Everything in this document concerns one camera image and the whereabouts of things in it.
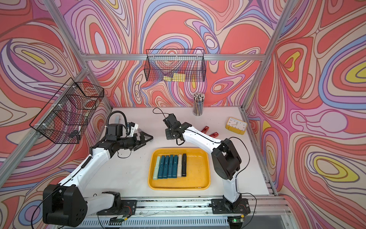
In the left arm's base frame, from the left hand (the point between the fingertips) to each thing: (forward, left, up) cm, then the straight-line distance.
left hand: (150, 141), depth 79 cm
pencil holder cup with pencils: (+36, -30, -5) cm, 47 cm away
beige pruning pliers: (-9, -17, -14) cm, 24 cm away
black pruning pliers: (-8, -19, -14) cm, 25 cm away
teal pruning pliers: (-9, -14, -15) cm, 22 cm away
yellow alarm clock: (+23, -58, -14) cm, 64 cm away
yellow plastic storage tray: (-14, -28, -17) cm, 35 cm away
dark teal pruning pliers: (-9, -6, -15) cm, 18 cm away
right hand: (+8, -12, -7) cm, 16 cm away
